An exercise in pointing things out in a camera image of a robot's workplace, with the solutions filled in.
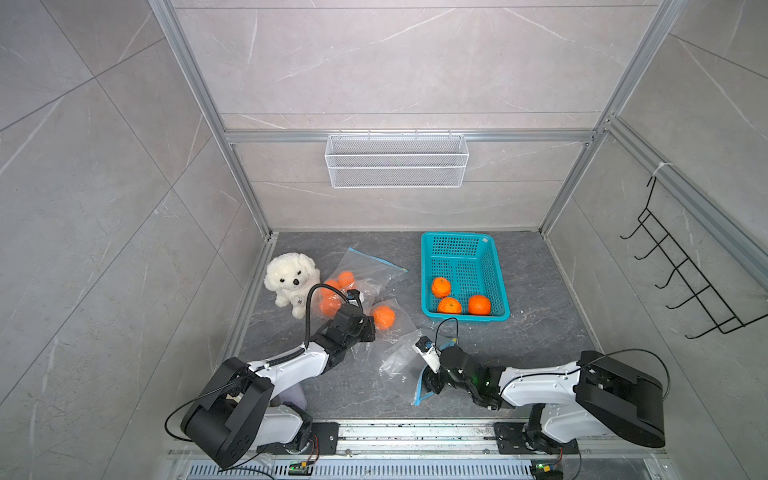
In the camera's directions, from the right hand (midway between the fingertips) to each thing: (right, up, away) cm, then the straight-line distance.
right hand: (419, 362), depth 84 cm
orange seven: (-26, +16, +4) cm, 31 cm away
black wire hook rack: (+59, +19, -25) cm, 67 cm away
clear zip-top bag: (-21, +25, +18) cm, 37 cm away
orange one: (+19, +15, +7) cm, 26 cm away
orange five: (-28, +22, +14) cm, 38 cm away
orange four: (-10, +12, +4) cm, 16 cm away
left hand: (-13, +12, +5) cm, 19 cm away
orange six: (-23, +23, +14) cm, 35 cm away
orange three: (+9, +20, +14) cm, 26 cm away
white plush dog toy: (-37, +25, 0) cm, 44 cm away
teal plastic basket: (+17, +23, +20) cm, 35 cm away
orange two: (+10, +15, +6) cm, 19 cm away
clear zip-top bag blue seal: (-4, 0, -3) cm, 5 cm away
